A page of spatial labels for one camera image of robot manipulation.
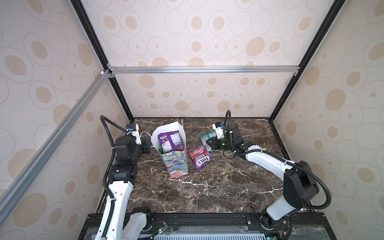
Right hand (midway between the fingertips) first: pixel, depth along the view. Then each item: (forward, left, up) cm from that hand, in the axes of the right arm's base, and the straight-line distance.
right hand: (207, 141), depth 85 cm
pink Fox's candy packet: (-1, +4, -14) cm, 14 cm away
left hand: (-5, +29, +13) cm, 32 cm away
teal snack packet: (+14, -1, -14) cm, 20 cm away
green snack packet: (+4, -41, -15) cm, 44 cm away
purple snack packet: (-1, +21, +1) cm, 21 cm away
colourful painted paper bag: (-12, +17, -2) cm, 21 cm away
